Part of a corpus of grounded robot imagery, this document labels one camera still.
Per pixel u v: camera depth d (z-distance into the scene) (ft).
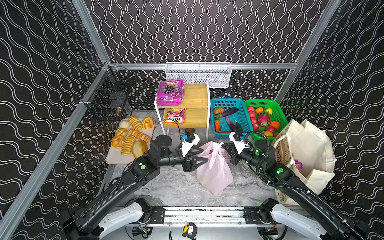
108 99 3.08
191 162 1.79
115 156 3.15
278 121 3.55
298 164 2.57
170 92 2.51
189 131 3.15
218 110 3.81
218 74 3.29
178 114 3.04
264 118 3.49
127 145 3.21
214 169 2.33
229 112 3.84
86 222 1.27
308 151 2.64
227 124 3.67
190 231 2.24
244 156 2.01
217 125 3.60
